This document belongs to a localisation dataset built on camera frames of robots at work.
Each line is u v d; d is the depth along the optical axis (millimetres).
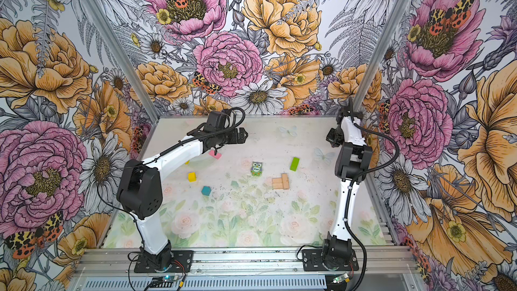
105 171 871
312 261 735
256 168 990
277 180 964
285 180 938
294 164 1017
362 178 662
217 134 677
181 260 739
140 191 490
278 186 935
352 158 662
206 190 916
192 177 960
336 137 941
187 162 621
